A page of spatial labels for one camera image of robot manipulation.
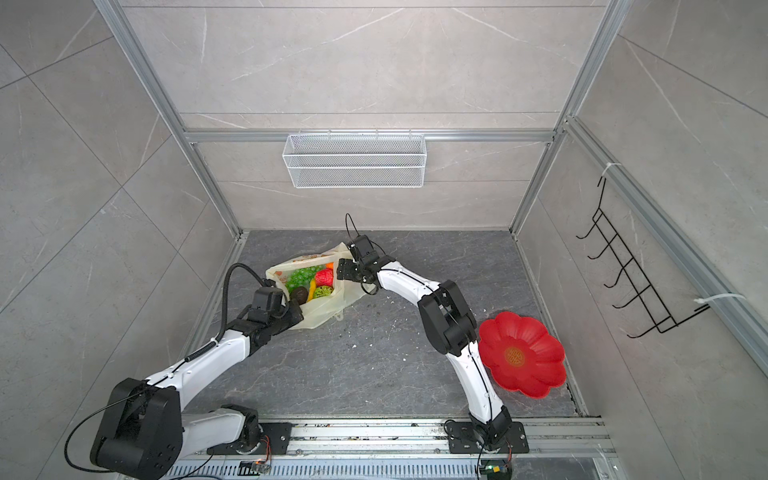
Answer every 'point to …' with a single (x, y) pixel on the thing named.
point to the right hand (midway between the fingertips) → (345, 269)
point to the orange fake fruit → (330, 265)
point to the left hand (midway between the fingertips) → (301, 302)
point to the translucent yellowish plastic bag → (322, 309)
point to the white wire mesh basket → (355, 161)
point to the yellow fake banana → (312, 289)
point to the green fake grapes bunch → (301, 277)
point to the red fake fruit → (324, 277)
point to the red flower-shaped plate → (521, 354)
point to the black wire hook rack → (645, 293)
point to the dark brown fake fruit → (299, 293)
